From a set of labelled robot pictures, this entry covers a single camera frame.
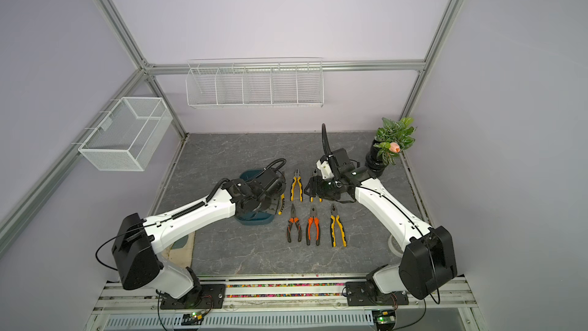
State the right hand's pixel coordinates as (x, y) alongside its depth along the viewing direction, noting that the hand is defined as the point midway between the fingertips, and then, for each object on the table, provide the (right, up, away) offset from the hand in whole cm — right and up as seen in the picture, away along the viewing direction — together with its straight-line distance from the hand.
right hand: (310, 190), depth 81 cm
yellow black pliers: (+10, -12, +9) cm, 18 cm away
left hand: (-14, -5, -1) cm, 15 cm away
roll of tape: (+30, -21, +2) cm, 37 cm away
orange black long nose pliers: (-6, -13, +8) cm, 16 cm away
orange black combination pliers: (0, -13, +8) cm, 15 cm away
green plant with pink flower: (+31, +19, +4) cm, 37 cm away
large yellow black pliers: (+1, -6, +15) cm, 16 cm away
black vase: (+28, +9, +18) cm, 34 cm away
